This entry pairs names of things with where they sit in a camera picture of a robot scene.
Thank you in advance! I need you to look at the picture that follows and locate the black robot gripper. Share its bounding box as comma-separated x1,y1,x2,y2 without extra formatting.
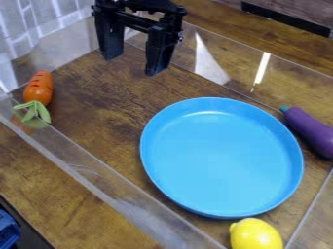
91,0,187,76

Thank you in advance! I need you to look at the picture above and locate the blue round plastic tray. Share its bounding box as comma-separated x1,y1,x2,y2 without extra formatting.
141,97,305,219

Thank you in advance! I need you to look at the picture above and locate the yellow plastic lemon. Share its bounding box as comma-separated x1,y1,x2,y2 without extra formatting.
229,218,285,249

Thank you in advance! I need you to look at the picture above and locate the orange toy carrot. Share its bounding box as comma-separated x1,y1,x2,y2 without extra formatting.
13,70,54,123

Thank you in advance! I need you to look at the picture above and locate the purple toy eggplant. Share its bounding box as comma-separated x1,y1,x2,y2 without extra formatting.
280,106,333,159

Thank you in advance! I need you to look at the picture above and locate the blue plastic box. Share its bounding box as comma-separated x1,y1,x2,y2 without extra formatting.
0,209,22,249

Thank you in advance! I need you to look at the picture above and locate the clear acrylic enclosure wall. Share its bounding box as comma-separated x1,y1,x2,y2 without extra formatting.
0,0,333,249

